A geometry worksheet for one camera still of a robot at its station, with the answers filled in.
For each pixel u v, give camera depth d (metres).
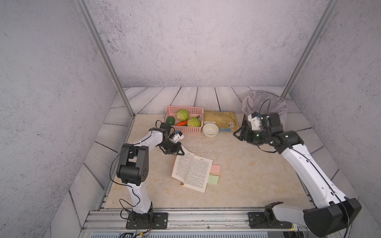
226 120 1.14
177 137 0.89
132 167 0.51
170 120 1.11
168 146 0.81
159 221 0.73
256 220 0.73
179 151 0.88
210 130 1.06
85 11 0.71
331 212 0.36
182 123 1.11
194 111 1.19
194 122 1.05
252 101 0.97
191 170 0.89
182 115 1.11
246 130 0.65
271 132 0.55
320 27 0.77
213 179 0.85
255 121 0.68
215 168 0.89
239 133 0.68
